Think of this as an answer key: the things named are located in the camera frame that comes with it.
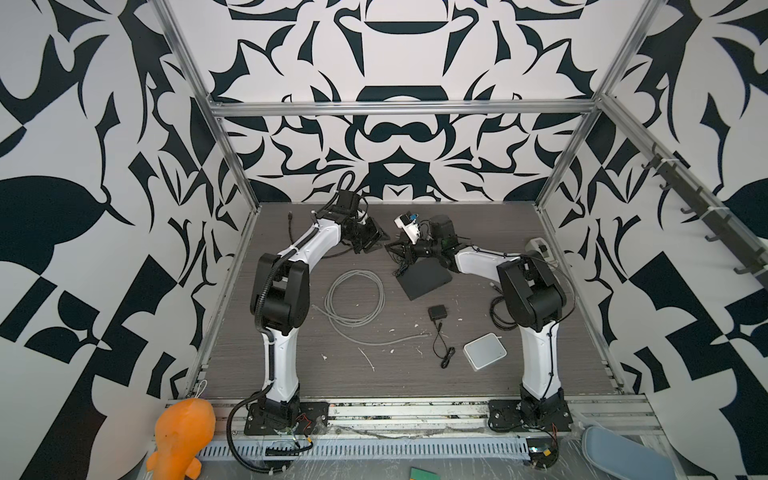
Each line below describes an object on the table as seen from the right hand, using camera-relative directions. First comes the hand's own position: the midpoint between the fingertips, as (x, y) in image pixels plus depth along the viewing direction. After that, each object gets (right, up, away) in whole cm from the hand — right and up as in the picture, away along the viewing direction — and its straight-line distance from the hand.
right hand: (391, 244), depth 94 cm
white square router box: (+26, -29, -11) cm, 40 cm away
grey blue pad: (+52, -47, -26) cm, 75 cm away
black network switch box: (+10, -10, +3) cm, 15 cm away
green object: (+6, -50, -27) cm, 57 cm away
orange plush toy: (-45, -39, -28) cm, 66 cm away
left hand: (0, +3, -1) cm, 4 cm away
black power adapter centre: (+13, -28, -8) cm, 32 cm away
